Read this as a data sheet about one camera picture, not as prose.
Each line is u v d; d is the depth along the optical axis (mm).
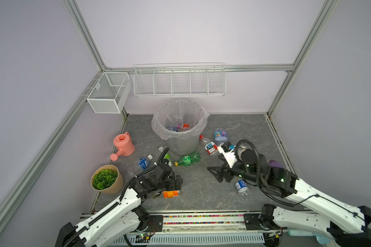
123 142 915
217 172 552
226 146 537
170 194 783
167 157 928
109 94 980
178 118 964
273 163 938
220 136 1021
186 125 927
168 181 691
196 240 1577
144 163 888
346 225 405
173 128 933
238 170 557
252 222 738
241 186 798
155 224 735
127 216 602
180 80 984
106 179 768
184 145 897
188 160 901
